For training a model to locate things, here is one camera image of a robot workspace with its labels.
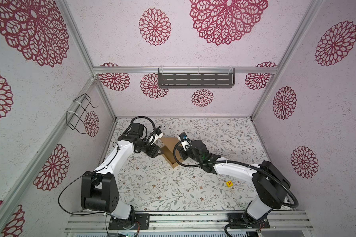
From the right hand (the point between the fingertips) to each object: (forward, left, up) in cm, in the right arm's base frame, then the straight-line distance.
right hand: (177, 142), depth 84 cm
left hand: (-3, +11, -4) cm, 12 cm away
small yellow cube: (-16, -31, -17) cm, 39 cm away
